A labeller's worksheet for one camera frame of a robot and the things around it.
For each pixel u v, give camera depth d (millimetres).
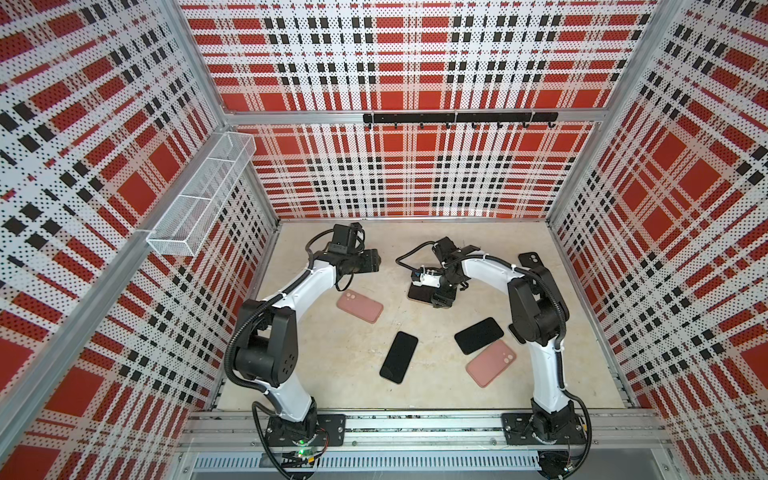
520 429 737
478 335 883
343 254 712
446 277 853
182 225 908
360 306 1001
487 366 870
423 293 931
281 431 673
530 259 1080
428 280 903
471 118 887
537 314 555
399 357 868
